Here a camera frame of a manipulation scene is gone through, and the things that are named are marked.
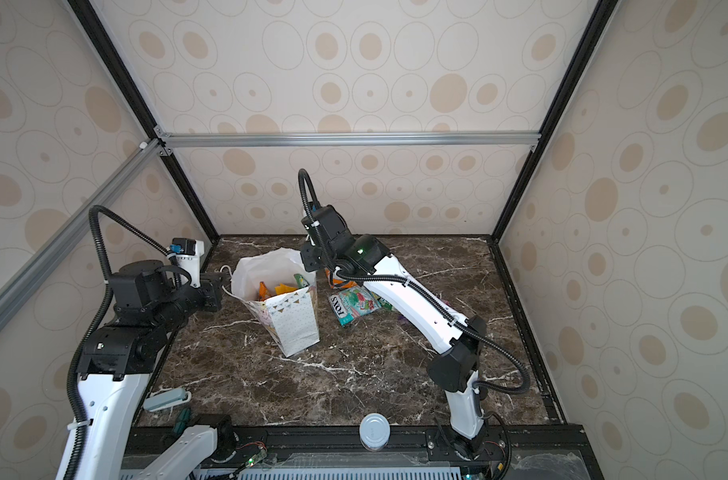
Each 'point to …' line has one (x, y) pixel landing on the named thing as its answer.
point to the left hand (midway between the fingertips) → (230, 272)
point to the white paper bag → (292, 318)
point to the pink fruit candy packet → (263, 291)
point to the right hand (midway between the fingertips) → (310, 248)
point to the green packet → (301, 282)
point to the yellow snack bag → (283, 288)
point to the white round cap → (374, 431)
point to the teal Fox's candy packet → (351, 303)
